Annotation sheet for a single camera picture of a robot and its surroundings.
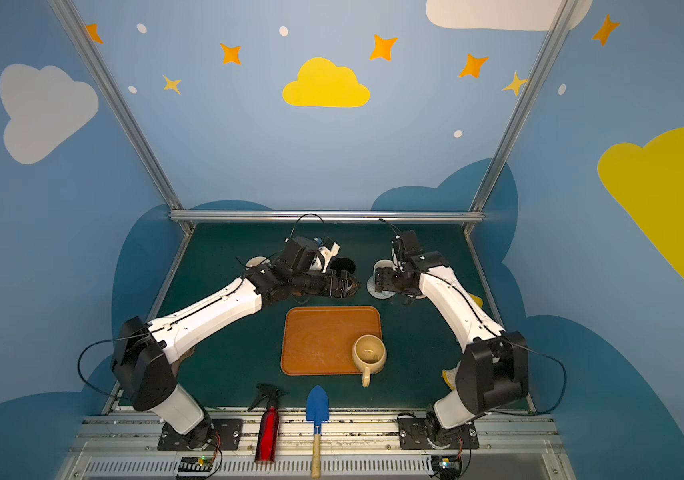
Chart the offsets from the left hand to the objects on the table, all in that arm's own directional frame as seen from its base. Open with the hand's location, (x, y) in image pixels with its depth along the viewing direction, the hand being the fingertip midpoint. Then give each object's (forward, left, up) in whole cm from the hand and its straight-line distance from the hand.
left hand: (348, 280), depth 78 cm
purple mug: (+18, +32, -15) cm, 39 cm away
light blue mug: (+15, -12, -12) cm, 23 cm away
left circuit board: (-38, +37, -26) cm, 60 cm away
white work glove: (-17, -29, -22) cm, 41 cm away
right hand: (+5, -13, -7) cm, 16 cm away
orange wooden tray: (-7, +9, -23) cm, 26 cm away
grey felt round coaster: (-1, -7, -3) cm, 7 cm away
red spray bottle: (-32, +20, -20) cm, 42 cm away
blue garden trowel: (-26, +8, -23) cm, 36 cm away
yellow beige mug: (-11, -7, -22) cm, 26 cm away
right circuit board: (-38, -25, -26) cm, 53 cm away
